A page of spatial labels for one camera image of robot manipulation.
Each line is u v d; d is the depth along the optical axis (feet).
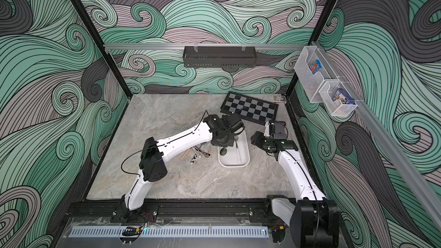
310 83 2.79
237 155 2.96
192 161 2.87
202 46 3.04
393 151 1.61
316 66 2.73
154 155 1.80
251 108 3.58
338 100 2.13
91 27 2.82
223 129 1.90
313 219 1.26
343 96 2.14
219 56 3.10
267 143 2.05
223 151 2.60
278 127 2.07
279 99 3.85
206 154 3.00
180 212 2.44
